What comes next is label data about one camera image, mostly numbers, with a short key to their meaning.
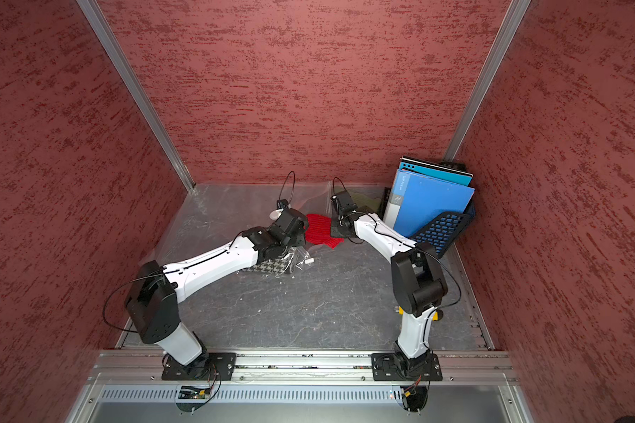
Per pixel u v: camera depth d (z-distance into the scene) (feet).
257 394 2.54
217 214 3.82
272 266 2.87
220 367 2.43
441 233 2.85
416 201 2.87
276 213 3.51
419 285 1.62
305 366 2.49
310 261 2.72
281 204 2.43
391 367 2.43
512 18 2.36
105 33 2.44
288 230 2.11
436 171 2.81
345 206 2.43
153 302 1.43
